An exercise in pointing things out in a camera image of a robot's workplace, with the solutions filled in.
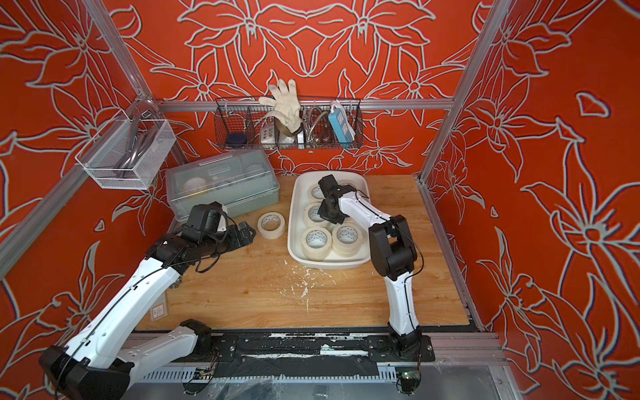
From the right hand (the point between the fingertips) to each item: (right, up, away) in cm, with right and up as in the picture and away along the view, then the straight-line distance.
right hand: (320, 215), depth 97 cm
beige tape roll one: (-21, -5, +6) cm, 22 cm away
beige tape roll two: (+11, -9, +1) cm, 15 cm away
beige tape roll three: (-3, -1, +1) cm, 4 cm away
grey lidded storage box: (-31, +14, -4) cm, 34 cm away
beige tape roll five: (-2, +9, +16) cm, 18 cm away
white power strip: (-20, +32, -2) cm, 38 cm away
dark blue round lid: (-35, +32, +4) cm, 47 cm away
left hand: (-23, -4, -22) cm, 32 cm away
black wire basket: (-31, +38, +5) cm, 50 cm away
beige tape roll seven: (-1, -11, -2) cm, 11 cm away
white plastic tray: (-9, +6, +10) cm, 15 cm away
